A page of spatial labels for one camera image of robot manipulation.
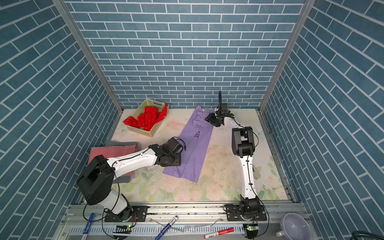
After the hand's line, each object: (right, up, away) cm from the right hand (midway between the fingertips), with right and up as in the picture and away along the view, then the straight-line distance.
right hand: (206, 118), depth 111 cm
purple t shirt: (-7, -16, -9) cm, 20 cm away
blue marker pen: (-22, -52, -43) cm, 71 cm away
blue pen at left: (-58, -54, -43) cm, 90 cm away
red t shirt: (-43, -2, -5) cm, 44 cm away
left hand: (-18, -27, -23) cm, 40 cm away
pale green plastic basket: (-51, +7, +3) cm, 52 cm away
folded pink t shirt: (-58, -21, -22) cm, 66 cm away
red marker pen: (+4, -54, -43) cm, 69 cm away
